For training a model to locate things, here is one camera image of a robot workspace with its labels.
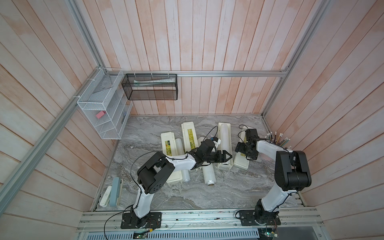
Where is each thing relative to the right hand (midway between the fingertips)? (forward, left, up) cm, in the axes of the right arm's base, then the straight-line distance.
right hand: (243, 150), depth 99 cm
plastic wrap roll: (-1, +42, +5) cm, 43 cm away
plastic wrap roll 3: (+7, +12, +4) cm, 15 cm away
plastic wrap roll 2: (-19, +24, +5) cm, 31 cm away
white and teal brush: (-32, +77, +4) cm, 83 cm away
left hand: (-12, +13, +9) cm, 20 cm away
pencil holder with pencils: (+2, -13, +13) cm, 18 cm away
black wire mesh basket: (+37, +64, +25) cm, 78 cm away
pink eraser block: (+5, +86, +29) cm, 91 cm away
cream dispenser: (-3, +49, +8) cm, 50 cm away
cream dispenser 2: (+4, +36, +9) cm, 37 cm away
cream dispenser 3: (-7, +3, 0) cm, 8 cm away
